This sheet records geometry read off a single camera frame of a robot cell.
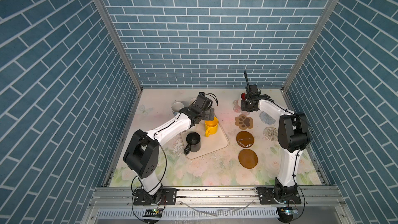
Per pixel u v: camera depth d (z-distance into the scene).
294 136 0.54
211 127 0.89
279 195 0.66
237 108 1.08
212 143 0.89
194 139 0.87
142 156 0.45
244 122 1.02
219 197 0.75
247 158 0.87
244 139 0.94
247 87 0.83
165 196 0.73
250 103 0.77
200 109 0.67
